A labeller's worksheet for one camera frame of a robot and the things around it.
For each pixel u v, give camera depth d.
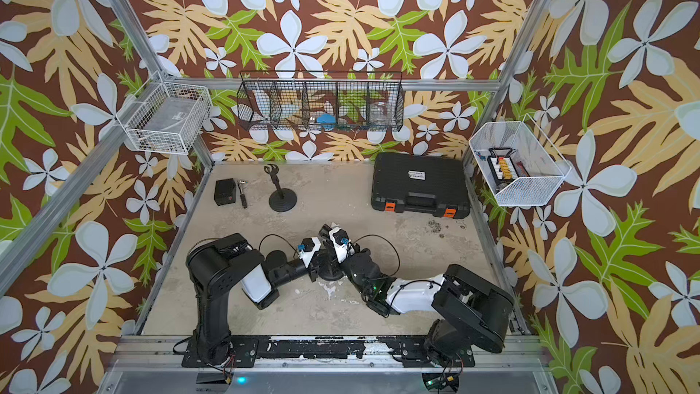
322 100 0.97
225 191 1.07
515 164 0.84
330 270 0.73
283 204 1.05
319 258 0.77
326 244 0.79
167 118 0.87
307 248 0.75
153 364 0.74
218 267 0.52
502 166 0.83
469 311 0.43
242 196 1.08
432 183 1.04
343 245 0.68
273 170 0.93
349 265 0.63
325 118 0.97
